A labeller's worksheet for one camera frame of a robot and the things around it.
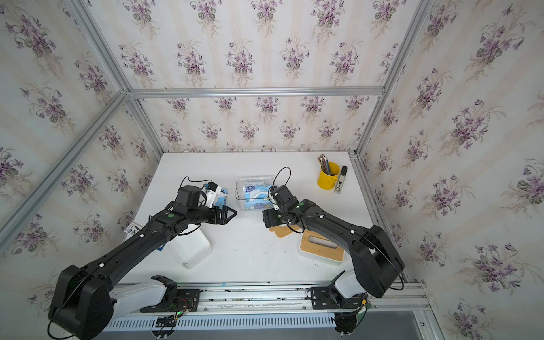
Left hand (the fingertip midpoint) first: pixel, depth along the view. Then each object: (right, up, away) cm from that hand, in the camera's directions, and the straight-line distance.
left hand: (230, 213), depth 81 cm
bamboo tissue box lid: (+21, -10, +10) cm, 25 cm away
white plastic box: (-17, -14, +4) cm, 22 cm away
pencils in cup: (+41, +20, +17) cm, 48 cm away
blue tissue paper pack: (+10, +6, +10) cm, 15 cm away
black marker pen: (+51, +12, +24) cm, 57 cm away
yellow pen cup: (+43, +11, +20) cm, 49 cm away
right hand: (+17, -2, +5) cm, 18 cm away
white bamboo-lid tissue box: (+33, -14, +3) cm, 36 cm away
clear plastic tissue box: (+1, +8, +18) cm, 20 cm away
